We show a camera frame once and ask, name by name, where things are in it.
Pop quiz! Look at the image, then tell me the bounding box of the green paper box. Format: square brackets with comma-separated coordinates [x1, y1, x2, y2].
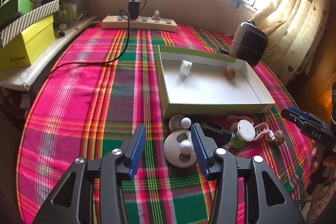
[0, 0, 34, 25]

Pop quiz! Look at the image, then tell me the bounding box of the brown walnut in box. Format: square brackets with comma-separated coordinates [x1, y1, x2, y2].
[224, 67, 236, 79]

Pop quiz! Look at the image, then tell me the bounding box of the person right hand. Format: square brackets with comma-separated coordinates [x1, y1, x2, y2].
[310, 147, 335, 173]

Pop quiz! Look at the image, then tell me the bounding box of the small beige figurine plug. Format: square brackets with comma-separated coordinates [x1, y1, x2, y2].
[151, 10, 161, 20]

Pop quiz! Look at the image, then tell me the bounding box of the brown walnut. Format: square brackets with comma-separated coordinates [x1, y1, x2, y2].
[273, 130, 285, 146]
[224, 67, 236, 79]

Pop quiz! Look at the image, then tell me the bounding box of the green bottle white cap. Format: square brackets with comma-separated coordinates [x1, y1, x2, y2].
[223, 119, 256, 149]

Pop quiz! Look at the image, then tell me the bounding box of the black charger cable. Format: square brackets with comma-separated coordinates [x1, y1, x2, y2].
[47, 0, 148, 77]

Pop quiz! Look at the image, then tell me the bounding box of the pink clip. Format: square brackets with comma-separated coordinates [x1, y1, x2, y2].
[226, 114, 254, 127]
[253, 122, 269, 141]

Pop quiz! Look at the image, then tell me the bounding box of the beige power strip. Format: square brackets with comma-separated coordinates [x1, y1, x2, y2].
[102, 16, 177, 32]

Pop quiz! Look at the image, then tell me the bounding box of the black rectangular device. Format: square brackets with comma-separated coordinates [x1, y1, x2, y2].
[201, 122, 235, 149]

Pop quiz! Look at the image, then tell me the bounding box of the green white shallow box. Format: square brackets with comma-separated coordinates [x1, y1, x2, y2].
[156, 46, 275, 119]

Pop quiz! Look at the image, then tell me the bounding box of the white panda round holder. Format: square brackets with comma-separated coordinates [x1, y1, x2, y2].
[163, 130, 197, 168]

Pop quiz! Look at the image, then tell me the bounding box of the white black space heater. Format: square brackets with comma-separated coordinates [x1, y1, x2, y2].
[219, 20, 268, 68]

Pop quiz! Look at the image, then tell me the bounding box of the yellow shoe box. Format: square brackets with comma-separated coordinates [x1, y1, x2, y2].
[0, 15, 55, 69]

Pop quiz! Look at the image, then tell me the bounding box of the small white knob holder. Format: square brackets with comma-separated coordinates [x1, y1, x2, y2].
[169, 115, 191, 131]

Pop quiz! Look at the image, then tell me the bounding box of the cream heart curtain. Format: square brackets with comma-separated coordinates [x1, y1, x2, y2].
[251, 0, 331, 85]

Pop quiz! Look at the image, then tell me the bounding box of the striped box lid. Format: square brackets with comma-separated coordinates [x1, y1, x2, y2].
[1, 0, 60, 48]

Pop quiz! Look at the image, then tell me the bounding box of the black charger adapter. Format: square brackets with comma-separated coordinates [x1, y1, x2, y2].
[127, 0, 140, 20]

